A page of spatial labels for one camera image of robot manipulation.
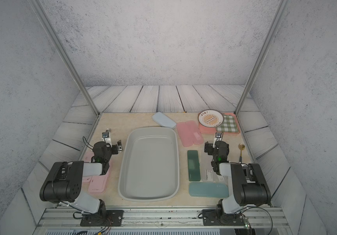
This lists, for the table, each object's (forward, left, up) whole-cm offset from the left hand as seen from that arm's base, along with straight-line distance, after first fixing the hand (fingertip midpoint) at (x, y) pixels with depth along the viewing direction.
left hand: (114, 140), depth 94 cm
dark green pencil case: (-18, -50, -8) cm, 53 cm away
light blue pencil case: (+23, -31, -7) cm, 39 cm away
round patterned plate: (+23, -67, -6) cm, 71 cm away
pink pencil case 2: (+8, -46, -7) cm, 47 cm away
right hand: (-3, -65, 0) cm, 65 cm away
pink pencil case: (+8, -54, -7) cm, 55 cm away
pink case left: (-9, +17, -6) cm, 20 cm away
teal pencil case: (-29, -57, -9) cm, 64 cm away
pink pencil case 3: (-25, +5, -6) cm, 26 cm away
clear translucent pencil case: (-22, -59, -6) cm, 63 cm away
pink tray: (+14, -60, -8) cm, 62 cm away
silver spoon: (+14, +11, -6) cm, 19 cm away
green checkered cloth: (+16, -80, -6) cm, 82 cm away
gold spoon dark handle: (-3, -83, -6) cm, 83 cm away
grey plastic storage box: (-15, -22, -11) cm, 29 cm away
